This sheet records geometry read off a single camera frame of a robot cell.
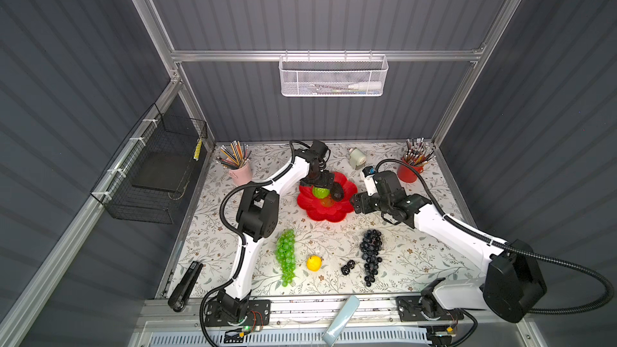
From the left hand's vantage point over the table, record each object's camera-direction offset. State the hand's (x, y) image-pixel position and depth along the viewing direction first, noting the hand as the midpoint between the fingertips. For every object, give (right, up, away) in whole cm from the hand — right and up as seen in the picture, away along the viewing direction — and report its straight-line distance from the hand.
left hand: (323, 183), depth 98 cm
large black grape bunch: (+16, -21, -15) cm, 31 cm away
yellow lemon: (-4, -26, -18) cm, 31 cm away
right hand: (+14, -4, -13) cm, 19 cm away
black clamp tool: (-46, -33, -21) cm, 60 cm away
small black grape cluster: (+7, -28, -18) cm, 34 cm away
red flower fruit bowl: (-3, -11, -1) cm, 11 cm away
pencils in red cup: (+37, +12, -5) cm, 40 cm away
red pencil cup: (+37, +4, +5) cm, 37 cm away
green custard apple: (-1, -4, -2) cm, 4 cm away
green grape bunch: (-13, -24, -17) cm, 32 cm away
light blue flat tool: (+4, -38, -29) cm, 48 cm away
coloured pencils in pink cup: (-38, +11, +4) cm, 39 cm away
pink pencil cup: (-34, +3, +2) cm, 35 cm away
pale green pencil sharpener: (+16, +11, +9) cm, 21 cm away
